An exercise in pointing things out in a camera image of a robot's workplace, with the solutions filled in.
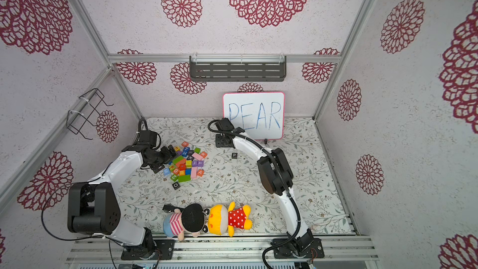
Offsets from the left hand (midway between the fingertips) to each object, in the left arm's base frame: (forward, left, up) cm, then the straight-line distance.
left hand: (174, 159), depth 91 cm
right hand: (+13, -21, -1) cm, 25 cm away
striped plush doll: (-27, -13, +1) cm, 30 cm away
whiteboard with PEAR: (+26, -44, +4) cm, 51 cm away
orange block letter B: (+15, -1, -9) cm, 18 cm away
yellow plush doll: (-27, -25, -1) cm, 37 cm away
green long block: (-6, -5, -9) cm, 12 cm away
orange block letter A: (-3, -12, -8) cm, 15 cm away
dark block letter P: (+8, -29, -9) cm, 32 cm away
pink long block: (-3, -9, -8) cm, 12 cm away
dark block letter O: (-10, -1, -7) cm, 13 cm away
